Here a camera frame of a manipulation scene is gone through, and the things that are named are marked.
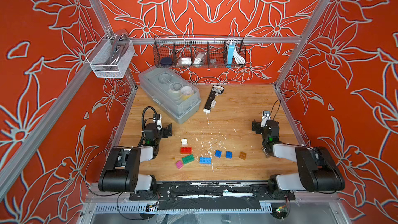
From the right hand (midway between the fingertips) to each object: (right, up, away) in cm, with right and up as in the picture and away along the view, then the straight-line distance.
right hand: (260, 119), depth 92 cm
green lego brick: (-43, -21, -9) cm, 49 cm away
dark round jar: (-58, +36, +3) cm, 68 cm away
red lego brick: (-45, -17, -6) cm, 48 cm away
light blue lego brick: (-34, -21, -10) cm, 41 cm away
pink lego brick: (-48, -23, -11) cm, 54 cm away
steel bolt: (-8, -12, -22) cm, 26 cm away
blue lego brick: (-27, -18, -8) cm, 33 cm away
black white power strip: (-29, +9, +15) cm, 34 cm away
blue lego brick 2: (-21, -19, -8) cm, 29 cm away
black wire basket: (-35, +43, +6) cm, 55 cm away
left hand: (-59, -3, +1) cm, 59 cm away
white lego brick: (-46, -13, -4) cm, 48 cm away
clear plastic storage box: (-58, +17, +2) cm, 60 cm away
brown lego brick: (-13, -19, -8) cm, 25 cm away
